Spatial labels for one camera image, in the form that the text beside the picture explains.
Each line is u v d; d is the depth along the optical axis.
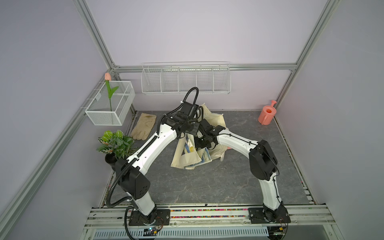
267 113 1.05
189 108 0.59
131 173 0.42
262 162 0.52
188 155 0.81
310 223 0.72
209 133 0.70
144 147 0.47
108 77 0.83
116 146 0.75
